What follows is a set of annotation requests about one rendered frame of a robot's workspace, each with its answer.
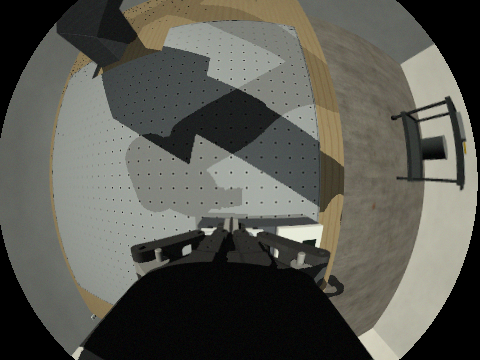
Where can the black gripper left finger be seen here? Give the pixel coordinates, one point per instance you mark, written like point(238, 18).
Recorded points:
point(153, 254)

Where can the black dock with white console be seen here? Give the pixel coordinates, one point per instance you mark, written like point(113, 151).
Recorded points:
point(301, 229)

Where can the grey flat work mat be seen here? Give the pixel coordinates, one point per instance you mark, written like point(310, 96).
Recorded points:
point(221, 123)

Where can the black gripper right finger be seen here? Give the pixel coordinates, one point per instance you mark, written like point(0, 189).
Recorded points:
point(306, 258)

